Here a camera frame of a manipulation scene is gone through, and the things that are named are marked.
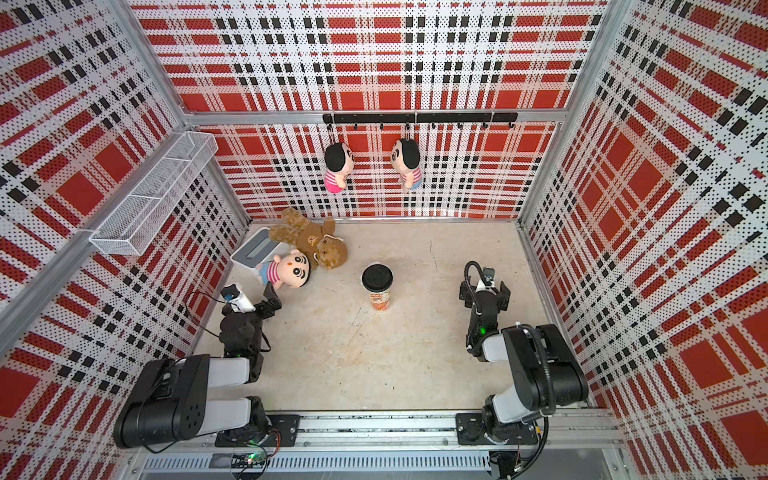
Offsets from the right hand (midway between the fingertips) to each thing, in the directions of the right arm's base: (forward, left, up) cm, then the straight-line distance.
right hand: (490, 279), depth 91 cm
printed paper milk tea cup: (-7, +34, +1) cm, 35 cm away
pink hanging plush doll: (+31, +47, +22) cm, 61 cm away
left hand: (-3, +69, +3) cm, 69 cm away
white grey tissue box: (+17, +80, -5) cm, 82 cm away
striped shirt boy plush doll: (+5, +63, 0) cm, 64 cm away
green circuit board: (-45, +63, -7) cm, 77 cm away
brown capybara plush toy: (+15, +56, +1) cm, 58 cm away
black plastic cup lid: (-5, +34, +8) cm, 36 cm away
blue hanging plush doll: (+30, +26, +25) cm, 47 cm away
